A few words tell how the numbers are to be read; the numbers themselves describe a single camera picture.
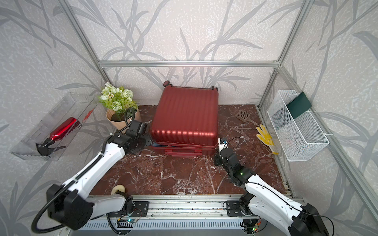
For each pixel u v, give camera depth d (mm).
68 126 643
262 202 596
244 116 1116
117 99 866
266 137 1015
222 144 704
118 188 788
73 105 784
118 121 891
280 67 937
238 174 582
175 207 752
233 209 735
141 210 723
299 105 735
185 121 821
